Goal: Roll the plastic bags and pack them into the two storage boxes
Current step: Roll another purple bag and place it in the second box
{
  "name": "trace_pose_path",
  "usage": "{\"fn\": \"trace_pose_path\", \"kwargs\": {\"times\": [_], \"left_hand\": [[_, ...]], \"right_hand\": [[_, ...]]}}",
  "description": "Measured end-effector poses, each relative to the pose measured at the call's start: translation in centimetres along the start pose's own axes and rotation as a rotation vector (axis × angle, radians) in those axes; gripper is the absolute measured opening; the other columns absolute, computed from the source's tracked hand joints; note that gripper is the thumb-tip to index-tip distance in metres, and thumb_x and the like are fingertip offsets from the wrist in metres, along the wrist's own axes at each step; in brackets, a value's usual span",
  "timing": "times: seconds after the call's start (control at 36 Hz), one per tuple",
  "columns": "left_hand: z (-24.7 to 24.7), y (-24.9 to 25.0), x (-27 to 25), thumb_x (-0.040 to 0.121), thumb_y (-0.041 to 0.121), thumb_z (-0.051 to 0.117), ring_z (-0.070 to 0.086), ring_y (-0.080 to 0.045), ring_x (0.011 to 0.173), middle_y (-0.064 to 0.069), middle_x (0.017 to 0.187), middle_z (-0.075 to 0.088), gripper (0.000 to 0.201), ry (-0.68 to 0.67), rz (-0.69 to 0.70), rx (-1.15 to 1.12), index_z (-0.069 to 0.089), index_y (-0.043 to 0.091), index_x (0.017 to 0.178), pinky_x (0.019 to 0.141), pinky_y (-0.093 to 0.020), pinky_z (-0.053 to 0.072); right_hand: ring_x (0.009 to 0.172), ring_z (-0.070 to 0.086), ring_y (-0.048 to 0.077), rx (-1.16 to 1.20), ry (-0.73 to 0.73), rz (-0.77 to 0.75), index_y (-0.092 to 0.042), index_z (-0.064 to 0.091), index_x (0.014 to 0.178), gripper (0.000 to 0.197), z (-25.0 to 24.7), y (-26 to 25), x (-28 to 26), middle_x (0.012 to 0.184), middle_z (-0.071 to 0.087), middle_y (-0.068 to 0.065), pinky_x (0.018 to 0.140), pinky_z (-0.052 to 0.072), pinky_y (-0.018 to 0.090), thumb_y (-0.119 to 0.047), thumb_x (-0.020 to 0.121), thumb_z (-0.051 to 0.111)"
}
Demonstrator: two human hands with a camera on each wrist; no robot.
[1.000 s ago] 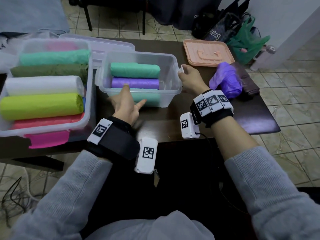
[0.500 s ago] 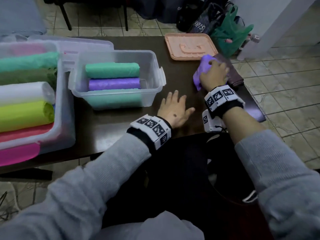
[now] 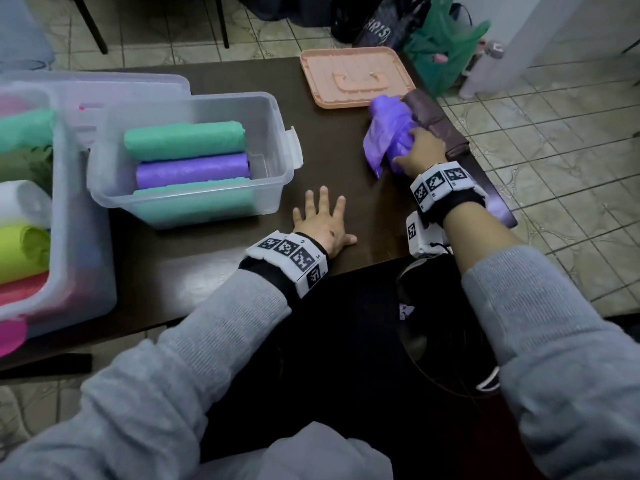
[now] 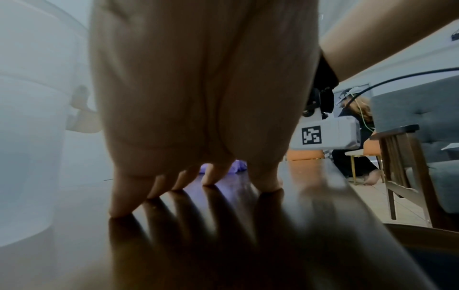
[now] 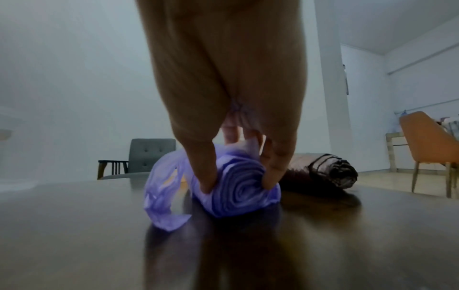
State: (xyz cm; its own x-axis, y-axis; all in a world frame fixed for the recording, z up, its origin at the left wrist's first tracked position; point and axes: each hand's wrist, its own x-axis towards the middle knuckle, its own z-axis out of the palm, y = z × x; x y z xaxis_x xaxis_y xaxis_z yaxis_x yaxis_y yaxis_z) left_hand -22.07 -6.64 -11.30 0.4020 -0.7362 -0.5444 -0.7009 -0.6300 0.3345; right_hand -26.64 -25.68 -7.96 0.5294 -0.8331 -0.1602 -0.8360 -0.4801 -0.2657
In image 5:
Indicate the person's right hand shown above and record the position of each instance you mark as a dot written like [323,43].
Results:
[222,56]

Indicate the dark wall frame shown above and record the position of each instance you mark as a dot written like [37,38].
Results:
[346,79]

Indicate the purple bag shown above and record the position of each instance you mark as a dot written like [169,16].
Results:
[240,192]

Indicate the black chair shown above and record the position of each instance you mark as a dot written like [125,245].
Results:
[150,153]

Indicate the brown bag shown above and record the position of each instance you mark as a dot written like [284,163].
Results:
[322,170]

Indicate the orange chair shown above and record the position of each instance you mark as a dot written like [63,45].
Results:
[426,138]

